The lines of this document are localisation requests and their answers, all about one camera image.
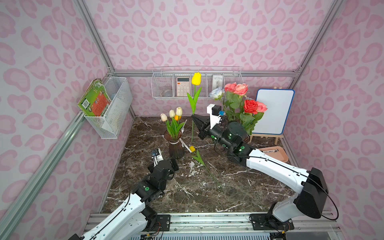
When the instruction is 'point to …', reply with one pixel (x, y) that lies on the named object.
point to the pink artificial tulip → (164, 118)
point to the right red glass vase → (246, 139)
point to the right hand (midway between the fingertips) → (191, 118)
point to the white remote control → (217, 81)
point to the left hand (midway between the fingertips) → (168, 157)
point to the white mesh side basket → (109, 125)
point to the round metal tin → (166, 93)
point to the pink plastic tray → (279, 155)
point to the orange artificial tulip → (176, 117)
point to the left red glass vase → (176, 148)
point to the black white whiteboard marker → (271, 151)
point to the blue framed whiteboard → (278, 102)
